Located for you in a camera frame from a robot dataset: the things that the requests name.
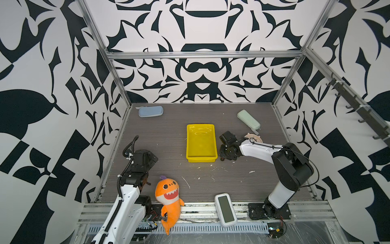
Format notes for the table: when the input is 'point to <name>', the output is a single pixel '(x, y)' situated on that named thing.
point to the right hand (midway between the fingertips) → (222, 153)
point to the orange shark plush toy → (167, 192)
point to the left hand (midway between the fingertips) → (146, 157)
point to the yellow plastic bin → (201, 144)
